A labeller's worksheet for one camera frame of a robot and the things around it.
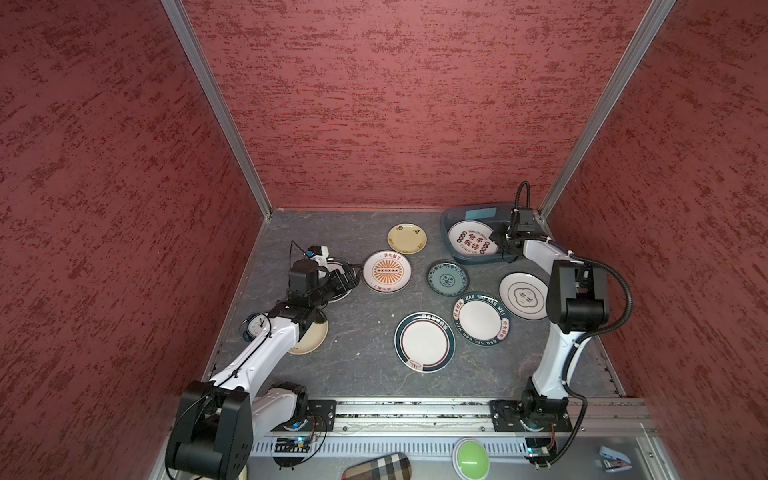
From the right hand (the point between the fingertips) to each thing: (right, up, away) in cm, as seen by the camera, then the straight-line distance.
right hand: (493, 238), depth 103 cm
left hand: (-48, -11, -19) cm, 52 cm away
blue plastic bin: (+5, +9, +11) cm, 15 cm away
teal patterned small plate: (-17, -14, -3) cm, 22 cm away
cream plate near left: (-60, -30, -16) cm, 69 cm away
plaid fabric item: (-36, -51, -38) cm, 73 cm away
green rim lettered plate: (-8, -26, -10) cm, 29 cm away
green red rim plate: (-26, -31, -16) cm, 44 cm away
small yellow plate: (-30, 0, +9) cm, 32 cm away
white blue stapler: (+16, -52, -35) cm, 65 cm away
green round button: (-18, -51, -36) cm, 65 cm away
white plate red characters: (-6, 0, +8) cm, 10 cm away
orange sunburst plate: (-38, -12, 0) cm, 40 cm away
